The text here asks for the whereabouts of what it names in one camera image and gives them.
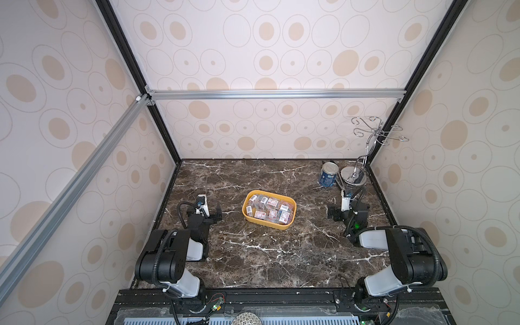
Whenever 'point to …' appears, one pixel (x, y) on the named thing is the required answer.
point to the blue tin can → (328, 173)
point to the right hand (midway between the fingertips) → (347, 204)
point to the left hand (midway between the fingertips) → (212, 199)
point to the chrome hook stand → (379, 134)
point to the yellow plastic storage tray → (269, 209)
